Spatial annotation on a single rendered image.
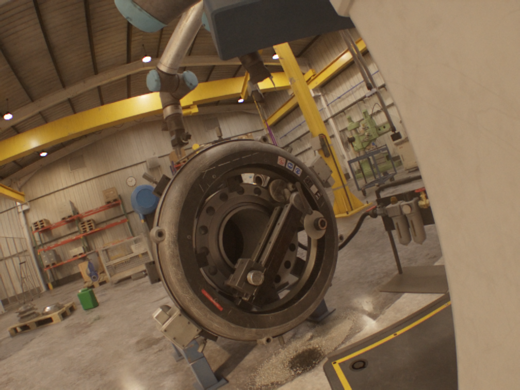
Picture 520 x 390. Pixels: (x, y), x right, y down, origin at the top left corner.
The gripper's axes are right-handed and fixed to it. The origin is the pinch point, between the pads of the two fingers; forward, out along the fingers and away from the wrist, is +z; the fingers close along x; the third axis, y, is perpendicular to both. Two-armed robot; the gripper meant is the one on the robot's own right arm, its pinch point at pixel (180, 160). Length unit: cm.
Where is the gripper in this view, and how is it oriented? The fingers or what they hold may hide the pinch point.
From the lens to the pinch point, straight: 129.7
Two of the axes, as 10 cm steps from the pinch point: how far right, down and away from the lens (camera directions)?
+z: 2.8, 9.6, -0.5
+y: 7.8, -2.6, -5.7
